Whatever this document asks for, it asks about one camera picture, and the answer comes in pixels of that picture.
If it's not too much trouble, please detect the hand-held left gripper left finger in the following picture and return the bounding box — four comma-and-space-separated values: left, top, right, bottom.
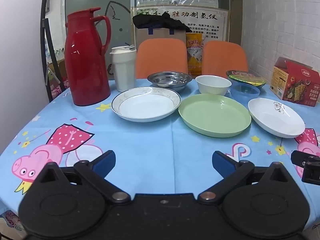
35, 150, 130, 204

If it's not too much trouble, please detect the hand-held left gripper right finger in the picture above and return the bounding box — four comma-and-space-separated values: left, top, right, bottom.
198, 151, 298, 204

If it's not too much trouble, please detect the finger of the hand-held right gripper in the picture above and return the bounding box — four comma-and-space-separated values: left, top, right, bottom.
291, 150, 320, 167
302, 160, 320, 184

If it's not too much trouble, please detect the white flower print plate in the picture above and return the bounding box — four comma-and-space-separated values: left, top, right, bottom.
247, 97, 306, 139

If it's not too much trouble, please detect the light green plate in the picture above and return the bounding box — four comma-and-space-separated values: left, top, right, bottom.
178, 93, 252, 138

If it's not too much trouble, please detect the plain white bowl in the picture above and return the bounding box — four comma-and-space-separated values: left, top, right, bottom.
195, 75, 232, 97

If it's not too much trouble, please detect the stainless steel bowl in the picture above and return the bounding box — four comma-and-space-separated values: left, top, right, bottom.
147, 71, 193, 92

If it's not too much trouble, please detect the blue cartoon print tablecloth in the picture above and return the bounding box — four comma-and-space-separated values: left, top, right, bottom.
0, 76, 320, 238

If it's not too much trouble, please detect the white gold rim plate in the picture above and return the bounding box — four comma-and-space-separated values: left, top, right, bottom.
111, 86, 181, 123

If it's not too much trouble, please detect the red cracker box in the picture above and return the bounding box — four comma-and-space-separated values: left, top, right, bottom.
271, 57, 320, 107

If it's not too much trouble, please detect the blue plastic bowl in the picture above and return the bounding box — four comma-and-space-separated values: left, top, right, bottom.
230, 84, 261, 100

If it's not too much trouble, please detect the green instant noodle bowl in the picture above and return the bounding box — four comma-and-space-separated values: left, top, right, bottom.
226, 70, 267, 89

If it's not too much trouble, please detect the white lidded cup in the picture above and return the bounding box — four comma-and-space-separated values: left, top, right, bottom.
109, 44, 137, 92

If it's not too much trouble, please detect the red thermos jug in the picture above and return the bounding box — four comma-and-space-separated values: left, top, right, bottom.
64, 8, 112, 106

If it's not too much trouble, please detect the orange chair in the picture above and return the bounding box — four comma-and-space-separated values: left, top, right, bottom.
135, 39, 188, 79
202, 40, 249, 77

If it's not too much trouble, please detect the yellow packet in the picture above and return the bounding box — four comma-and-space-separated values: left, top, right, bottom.
186, 32, 208, 75

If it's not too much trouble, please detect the black cloth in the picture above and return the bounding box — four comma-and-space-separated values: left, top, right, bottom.
132, 12, 192, 33

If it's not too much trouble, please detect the black curved metal pole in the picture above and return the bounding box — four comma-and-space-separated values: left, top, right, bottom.
40, 0, 61, 103

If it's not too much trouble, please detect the bamboo border wall poster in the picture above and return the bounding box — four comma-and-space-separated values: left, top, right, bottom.
132, 5, 230, 43

